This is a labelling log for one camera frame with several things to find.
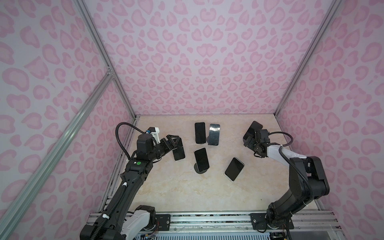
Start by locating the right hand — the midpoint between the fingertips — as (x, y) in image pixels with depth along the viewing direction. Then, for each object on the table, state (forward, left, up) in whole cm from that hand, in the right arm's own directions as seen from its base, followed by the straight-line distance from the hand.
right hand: (252, 143), depth 96 cm
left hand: (-10, +45, +20) cm, 51 cm away
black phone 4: (+8, -1, +8) cm, 11 cm away
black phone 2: (-12, +32, +1) cm, 34 cm away
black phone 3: (-19, +15, +5) cm, 25 cm away
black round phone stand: (-14, +36, -6) cm, 39 cm away
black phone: (+7, +34, +4) cm, 35 cm away
